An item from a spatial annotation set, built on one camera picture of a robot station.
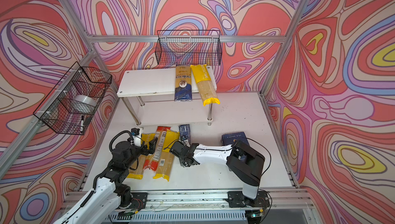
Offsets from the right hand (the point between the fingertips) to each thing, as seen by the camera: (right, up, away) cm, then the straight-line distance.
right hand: (189, 160), depth 87 cm
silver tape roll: (-50, +34, -13) cm, 62 cm away
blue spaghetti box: (-3, +16, +7) cm, 18 cm away
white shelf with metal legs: (-18, +37, -13) cm, 43 cm away
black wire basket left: (-53, +32, -17) cm, 64 cm away
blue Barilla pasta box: (+24, +12, +1) cm, 27 cm away
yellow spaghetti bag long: (-12, +1, -4) cm, 13 cm away
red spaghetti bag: (-21, +1, -3) cm, 21 cm away
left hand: (-20, +15, -5) cm, 26 cm away
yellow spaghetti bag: (-28, -4, -6) cm, 29 cm away
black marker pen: (-50, +22, -15) cm, 57 cm away
